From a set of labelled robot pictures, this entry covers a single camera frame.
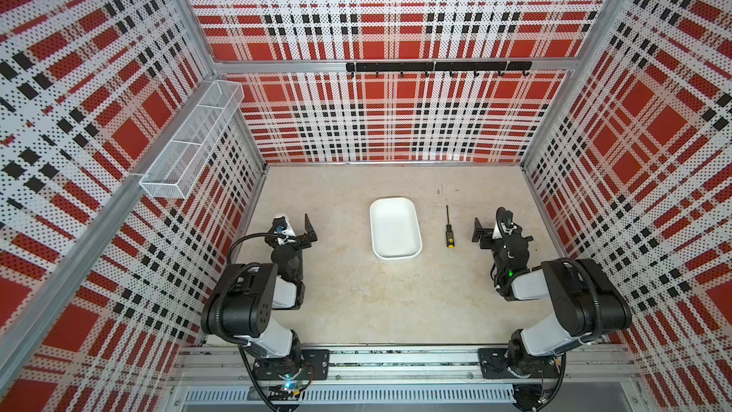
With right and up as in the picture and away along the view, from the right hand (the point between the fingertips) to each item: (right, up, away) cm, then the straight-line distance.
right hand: (494, 218), depth 92 cm
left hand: (-64, 0, -3) cm, 64 cm away
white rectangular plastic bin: (-32, -4, +5) cm, 33 cm away
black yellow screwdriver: (-13, -7, +7) cm, 16 cm away
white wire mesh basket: (-104, +16, -1) cm, 105 cm away
